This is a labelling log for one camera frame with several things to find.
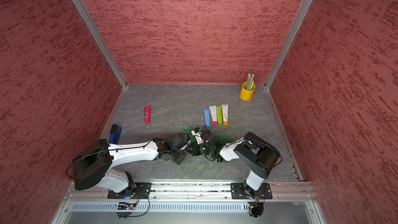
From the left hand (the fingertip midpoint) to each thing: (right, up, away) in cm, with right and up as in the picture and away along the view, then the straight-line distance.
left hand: (180, 158), depth 85 cm
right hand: (+3, +3, +1) cm, 4 cm away
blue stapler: (-41, +14, +7) cm, 44 cm away
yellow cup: (+43, +37, +22) cm, 60 cm away
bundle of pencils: (+46, +46, +20) cm, 68 cm away
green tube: (+24, +24, +19) cm, 38 cm away
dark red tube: (-26, +24, +19) cm, 40 cm away
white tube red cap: (+20, +23, +18) cm, 35 cm away
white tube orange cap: (+28, +27, +22) cm, 45 cm away
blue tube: (+15, +24, +19) cm, 34 cm away
